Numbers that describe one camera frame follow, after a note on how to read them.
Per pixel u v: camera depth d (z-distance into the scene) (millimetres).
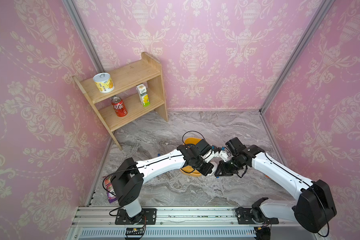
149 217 745
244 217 729
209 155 648
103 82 670
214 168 759
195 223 727
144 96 887
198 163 660
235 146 659
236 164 663
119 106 824
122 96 1110
